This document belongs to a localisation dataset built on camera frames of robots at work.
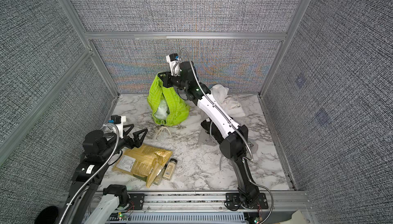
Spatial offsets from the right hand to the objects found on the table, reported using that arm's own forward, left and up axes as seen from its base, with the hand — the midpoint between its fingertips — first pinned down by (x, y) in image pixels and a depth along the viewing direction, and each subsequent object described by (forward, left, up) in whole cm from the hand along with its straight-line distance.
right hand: (158, 74), depth 74 cm
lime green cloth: (-4, -9, -21) cm, 23 cm away
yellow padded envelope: (-30, +9, -33) cm, 46 cm away
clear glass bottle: (-36, +1, -37) cm, 52 cm away
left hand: (-21, +8, -13) cm, 26 cm away
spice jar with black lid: (-33, -4, -36) cm, 49 cm away
